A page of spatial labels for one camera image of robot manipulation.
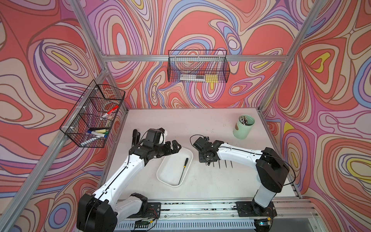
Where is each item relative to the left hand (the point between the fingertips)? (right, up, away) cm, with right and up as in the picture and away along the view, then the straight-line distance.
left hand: (176, 148), depth 78 cm
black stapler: (-29, +5, +19) cm, 35 cm away
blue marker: (-38, +9, -9) cm, 40 cm away
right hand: (+18, -10, +9) cm, 22 cm away
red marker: (-35, +21, -2) cm, 41 cm away
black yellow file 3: (+21, -1, -22) cm, 31 cm away
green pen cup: (+42, +12, +12) cm, 46 cm away
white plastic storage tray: (-3, -16, +12) cm, 20 cm away
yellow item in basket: (+22, +43, +12) cm, 50 cm away
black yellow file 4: (+23, -1, -25) cm, 34 cm away
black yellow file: (+5, -11, +10) cm, 16 cm away
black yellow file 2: (+23, -12, +10) cm, 28 cm away
